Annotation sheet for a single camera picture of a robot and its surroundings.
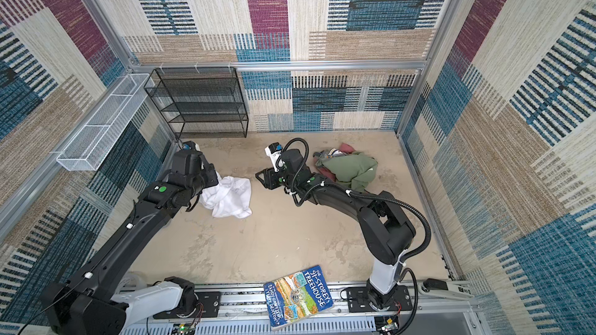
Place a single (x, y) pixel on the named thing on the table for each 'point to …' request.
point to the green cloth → (355, 169)
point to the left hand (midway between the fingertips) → (210, 166)
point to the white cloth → (230, 197)
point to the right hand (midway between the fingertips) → (261, 176)
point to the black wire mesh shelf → (201, 102)
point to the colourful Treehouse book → (297, 295)
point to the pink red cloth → (344, 147)
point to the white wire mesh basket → (95, 144)
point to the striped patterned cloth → (334, 152)
